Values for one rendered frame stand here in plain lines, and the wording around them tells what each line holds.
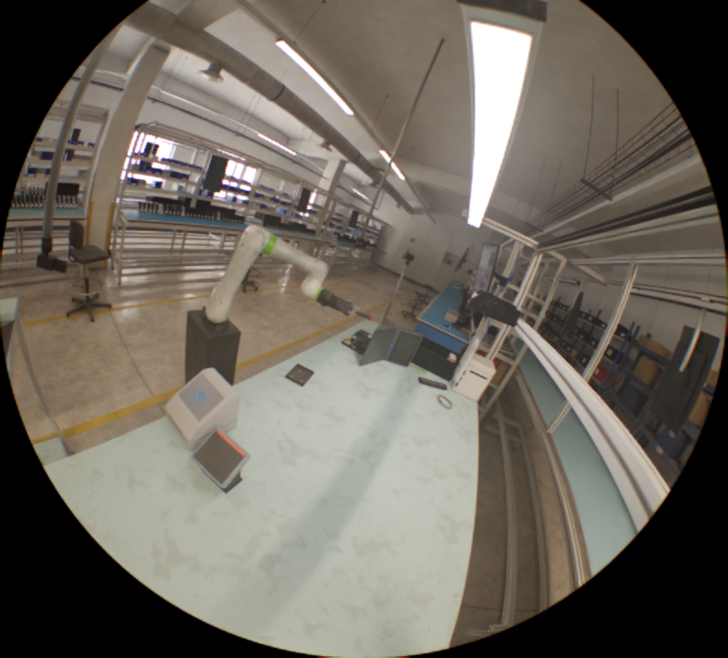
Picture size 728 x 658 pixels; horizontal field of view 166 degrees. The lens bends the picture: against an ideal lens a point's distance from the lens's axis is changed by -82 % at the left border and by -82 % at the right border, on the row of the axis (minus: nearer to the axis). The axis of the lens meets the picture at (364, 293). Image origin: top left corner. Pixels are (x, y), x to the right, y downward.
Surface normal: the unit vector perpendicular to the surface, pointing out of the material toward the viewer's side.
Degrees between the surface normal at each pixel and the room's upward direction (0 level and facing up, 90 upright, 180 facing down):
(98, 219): 90
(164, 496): 0
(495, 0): 90
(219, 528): 0
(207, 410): 30
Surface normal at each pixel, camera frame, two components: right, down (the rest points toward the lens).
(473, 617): 0.36, -0.90
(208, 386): 0.11, -0.74
